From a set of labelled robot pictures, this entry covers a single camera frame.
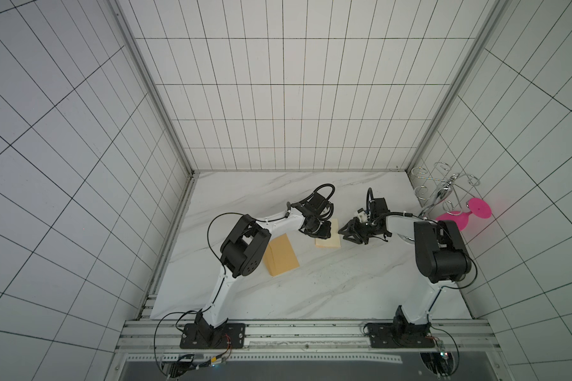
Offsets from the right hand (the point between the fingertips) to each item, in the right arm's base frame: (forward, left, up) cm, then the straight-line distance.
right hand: (344, 229), depth 97 cm
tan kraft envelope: (-14, +26, 0) cm, 29 cm away
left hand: (-5, +8, +1) cm, 10 cm away
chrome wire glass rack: (+2, -28, +25) cm, 38 cm away
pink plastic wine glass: (-4, -37, +24) cm, 45 cm away
